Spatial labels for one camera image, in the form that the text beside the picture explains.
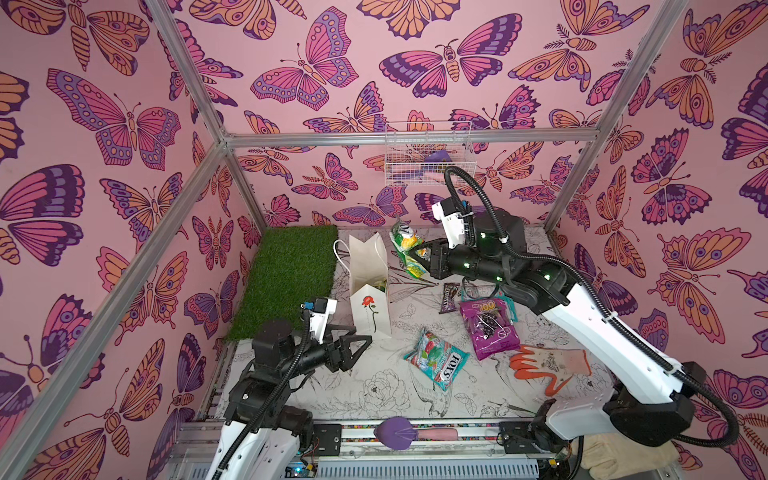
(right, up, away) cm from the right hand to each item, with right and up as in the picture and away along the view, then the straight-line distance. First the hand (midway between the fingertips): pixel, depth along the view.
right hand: (414, 246), depth 61 cm
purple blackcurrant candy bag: (+24, -23, +25) cm, 41 cm away
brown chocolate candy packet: (+15, -16, +37) cm, 43 cm away
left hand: (-11, -19, +5) cm, 23 cm away
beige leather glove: (+47, -49, +9) cm, 69 cm away
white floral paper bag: (-10, -10, +12) cm, 18 cm away
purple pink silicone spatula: (-3, -46, +12) cm, 47 cm away
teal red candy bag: (+10, -31, +23) cm, 40 cm away
